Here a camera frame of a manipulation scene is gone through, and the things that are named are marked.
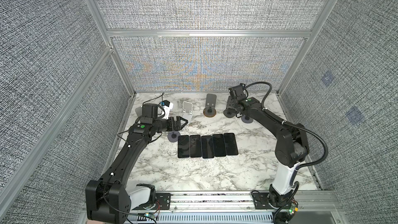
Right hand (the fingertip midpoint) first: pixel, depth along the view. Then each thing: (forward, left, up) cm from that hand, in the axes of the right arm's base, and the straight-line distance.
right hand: (234, 101), depth 94 cm
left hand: (-19, +31, +5) cm, 36 cm away
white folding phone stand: (+1, +29, -10) cm, 31 cm away
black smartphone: (-22, +3, -16) cm, 27 cm away
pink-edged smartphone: (-21, +31, -16) cm, 41 cm away
